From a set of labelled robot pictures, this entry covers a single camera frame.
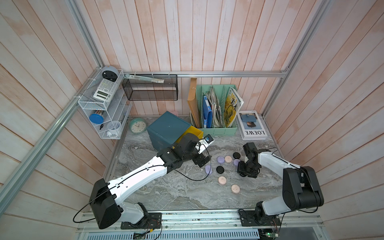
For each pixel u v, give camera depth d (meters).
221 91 1.07
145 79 0.91
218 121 1.03
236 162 0.92
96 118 0.77
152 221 0.73
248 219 0.73
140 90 1.07
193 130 0.86
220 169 0.90
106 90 0.78
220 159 0.94
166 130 0.86
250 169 0.76
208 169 0.89
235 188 0.82
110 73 0.80
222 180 0.86
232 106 1.02
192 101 0.87
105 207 0.38
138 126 1.04
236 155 0.97
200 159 0.64
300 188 0.45
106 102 0.75
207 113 0.94
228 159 0.94
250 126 1.08
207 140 0.61
